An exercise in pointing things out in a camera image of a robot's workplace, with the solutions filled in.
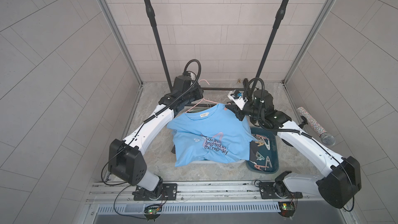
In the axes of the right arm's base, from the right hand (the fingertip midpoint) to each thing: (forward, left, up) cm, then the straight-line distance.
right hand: (227, 103), depth 75 cm
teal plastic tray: (-16, -19, -24) cm, 35 cm away
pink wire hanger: (+3, +13, 0) cm, 13 cm away
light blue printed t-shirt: (-10, +8, -12) cm, 17 cm away
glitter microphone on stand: (-20, -38, -1) cm, 43 cm away
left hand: (+9, +10, +2) cm, 13 cm away
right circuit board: (-41, -23, -26) cm, 53 cm away
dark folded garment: (-18, -11, -16) cm, 26 cm away
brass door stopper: (+40, -17, -25) cm, 50 cm away
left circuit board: (-39, +36, -19) cm, 56 cm away
